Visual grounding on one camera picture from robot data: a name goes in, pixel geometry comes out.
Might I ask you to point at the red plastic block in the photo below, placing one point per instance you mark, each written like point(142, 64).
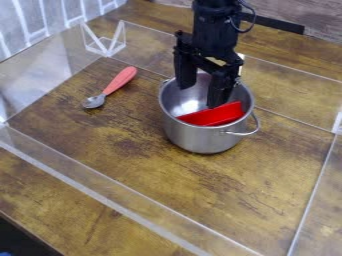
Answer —
point(217, 116)

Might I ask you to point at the silver metal pot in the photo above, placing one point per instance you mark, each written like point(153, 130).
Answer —
point(205, 139)

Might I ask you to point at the spoon with red handle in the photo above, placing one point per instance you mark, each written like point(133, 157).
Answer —
point(125, 76)

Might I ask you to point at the black wall strip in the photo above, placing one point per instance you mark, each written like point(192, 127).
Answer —
point(275, 23)

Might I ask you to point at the clear acrylic triangle bracket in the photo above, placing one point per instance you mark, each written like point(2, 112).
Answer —
point(102, 45)

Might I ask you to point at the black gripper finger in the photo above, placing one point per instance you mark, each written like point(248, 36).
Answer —
point(224, 80)
point(185, 70)

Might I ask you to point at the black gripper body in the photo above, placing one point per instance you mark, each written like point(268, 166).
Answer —
point(216, 32)

